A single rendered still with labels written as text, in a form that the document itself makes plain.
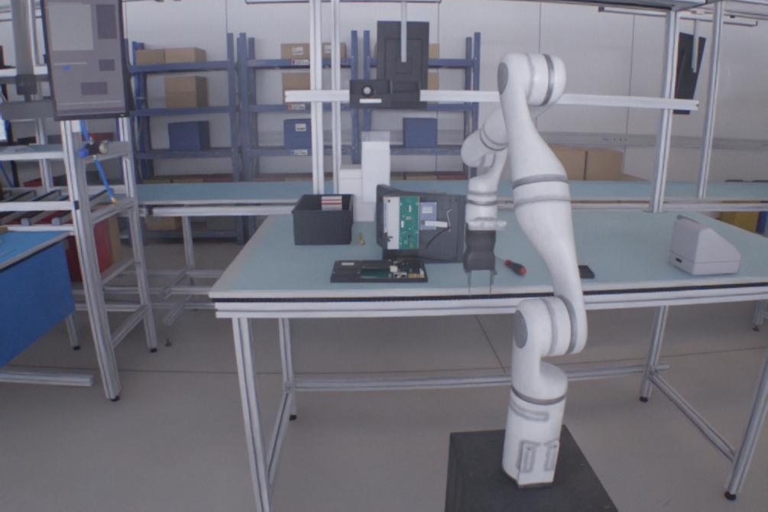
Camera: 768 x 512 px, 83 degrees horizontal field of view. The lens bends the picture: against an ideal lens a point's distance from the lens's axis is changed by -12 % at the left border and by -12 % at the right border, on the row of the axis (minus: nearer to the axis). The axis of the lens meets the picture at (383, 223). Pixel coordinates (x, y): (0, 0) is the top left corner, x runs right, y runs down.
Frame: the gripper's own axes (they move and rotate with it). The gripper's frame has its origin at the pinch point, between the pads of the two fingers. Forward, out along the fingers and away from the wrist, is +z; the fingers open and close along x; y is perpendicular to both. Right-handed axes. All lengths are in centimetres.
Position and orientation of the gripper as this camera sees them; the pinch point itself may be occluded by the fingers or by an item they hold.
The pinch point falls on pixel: (479, 295)
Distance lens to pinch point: 122.4
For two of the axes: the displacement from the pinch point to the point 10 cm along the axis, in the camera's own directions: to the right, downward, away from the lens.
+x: -10.0, 0.1, -0.5
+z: 0.0, 9.7, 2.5
